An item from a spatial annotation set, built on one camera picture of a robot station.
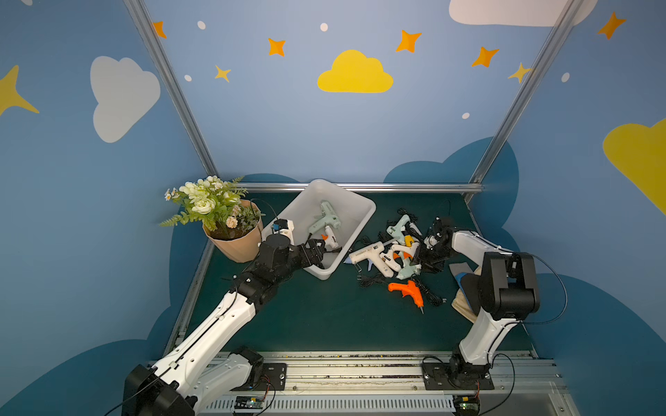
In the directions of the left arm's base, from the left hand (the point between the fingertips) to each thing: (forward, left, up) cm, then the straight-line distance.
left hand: (314, 241), depth 77 cm
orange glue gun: (-5, -34, -22) cm, 40 cm away
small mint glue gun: (+3, -34, -22) cm, 41 cm away
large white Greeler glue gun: (+9, -20, -20) cm, 29 cm away
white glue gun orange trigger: (+9, -28, -22) cm, 37 cm away
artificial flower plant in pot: (+11, +30, -6) cm, 32 cm away
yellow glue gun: (+16, -36, -20) cm, 43 cm away
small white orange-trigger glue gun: (+16, -4, -21) cm, 27 cm away
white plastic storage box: (+26, -13, -16) cm, 33 cm away
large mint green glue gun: (+28, -3, -21) cm, 35 cm away
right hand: (+6, -38, -21) cm, 44 cm away
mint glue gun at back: (+21, -32, -20) cm, 43 cm away
